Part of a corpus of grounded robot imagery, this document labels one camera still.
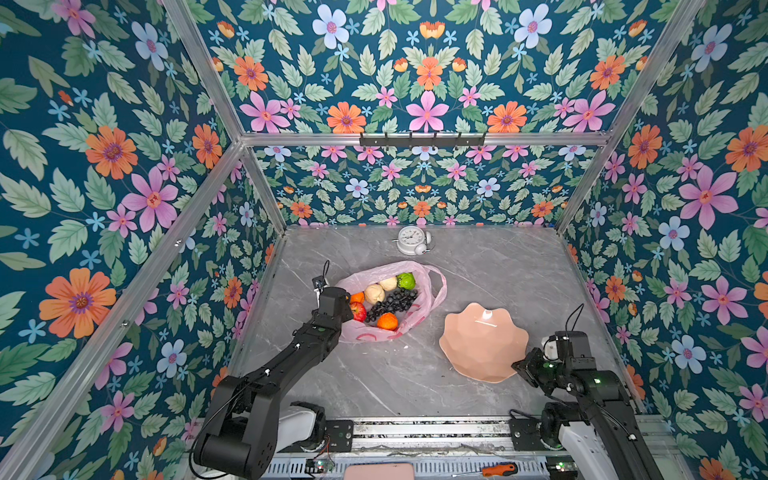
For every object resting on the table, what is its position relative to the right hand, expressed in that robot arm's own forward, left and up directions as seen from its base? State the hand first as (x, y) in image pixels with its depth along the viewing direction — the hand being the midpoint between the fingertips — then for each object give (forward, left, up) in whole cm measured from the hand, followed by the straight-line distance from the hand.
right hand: (510, 362), depth 78 cm
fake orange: (+22, +43, -3) cm, 49 cm away
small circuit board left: (-22, +48, -7) cm, 53 cm away
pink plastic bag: (+24, +20, +1) cm, 32 cm away
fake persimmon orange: (+13, +33, -2) cm, 36 cm away
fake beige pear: (+23, +38, -2) cm, 45 cm away
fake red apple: (+17, +43, -2) cm, 46 cm away
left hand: (+19, +47, +4) cm, 51 cm away
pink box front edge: (-23, +34, -7) cm, 42 cm away
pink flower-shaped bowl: (+8, +5, -6) cm, 11 cm away
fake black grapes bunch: (+21, +30, -3) cm, 36 cm away
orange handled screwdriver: (-23, +5, -5) cm, 24 cm away
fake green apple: (+28, +28, -2) cm, 40 cm away
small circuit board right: (-22, -9, -8) cm, 25 cm away
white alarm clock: (+47, +25, -3) cm, 54 cm away
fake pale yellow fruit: (+27, +33, -3) cm, 43 cm away
